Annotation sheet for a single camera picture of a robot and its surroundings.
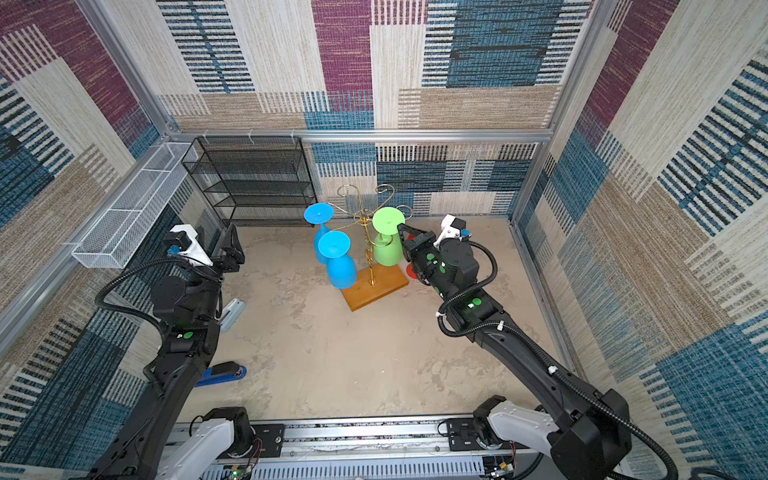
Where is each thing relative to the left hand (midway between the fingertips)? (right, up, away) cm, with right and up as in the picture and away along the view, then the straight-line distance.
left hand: (217, 227), depth 67 cm
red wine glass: (+45, -12, +38) cm, 61 cm away
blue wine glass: (+20, +4, +10) cm, 23 cm away
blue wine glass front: (+26, -10, +11) cm, 29 cm away
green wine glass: (+38, -5, +7) cm, 39 cm away
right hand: (+40, 0, +2) cm, 40 cm away
